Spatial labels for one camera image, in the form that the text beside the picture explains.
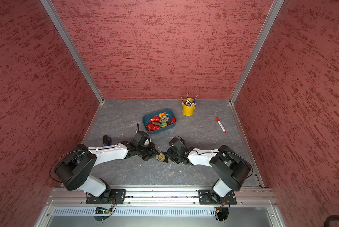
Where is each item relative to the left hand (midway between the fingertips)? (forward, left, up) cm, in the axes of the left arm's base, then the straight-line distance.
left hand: (160, 155), depth 86 cm
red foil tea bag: (+28, +5, +1) cm, 29 cm away
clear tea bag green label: (+26, -1, +2) cm, 26 cm away
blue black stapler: (+10, +36, 0) cm, 37 cm away
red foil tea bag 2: (+19, +7, +4) cm, 20 cm away
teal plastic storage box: (+29, +12, 0) cm, 31 cm away
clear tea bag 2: (+24, +3, +1) cm, 24 cm away
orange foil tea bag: (+33, 0, 0) cm, 33 cm away
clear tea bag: (-1, 0, 0) cm, 1 cm away
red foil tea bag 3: (+25, -7, +1) cm, 27 cm away
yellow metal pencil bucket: (+36, -19, +7) cm, 41 cm away
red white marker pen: (+25, -44, -2) cm, 51 cm away
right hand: (+1, -4, -3) cm, 5 cm away
